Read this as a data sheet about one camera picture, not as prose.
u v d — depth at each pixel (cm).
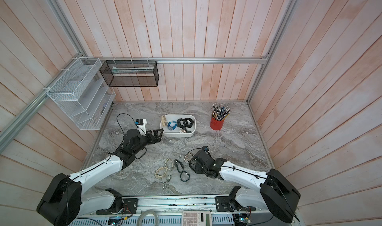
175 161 87
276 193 41
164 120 102
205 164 65
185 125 101
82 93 73
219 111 90
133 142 64
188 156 90
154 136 75
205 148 80
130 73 104
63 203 41
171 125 104
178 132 95
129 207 73
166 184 80
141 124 73
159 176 82
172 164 86
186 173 81
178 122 104
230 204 66
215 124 98
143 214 69
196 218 69
